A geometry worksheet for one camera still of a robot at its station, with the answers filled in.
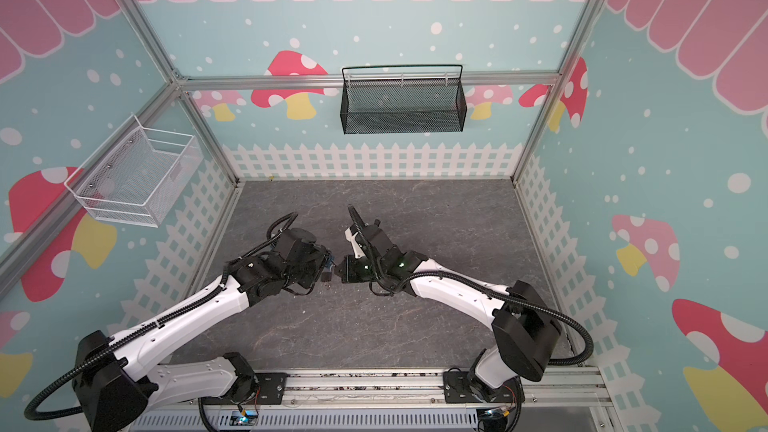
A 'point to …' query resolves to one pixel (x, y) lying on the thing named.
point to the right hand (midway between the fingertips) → (333, 271)
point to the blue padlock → (330, 261)
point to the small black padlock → (326, 276)
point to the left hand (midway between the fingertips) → (332, 260)
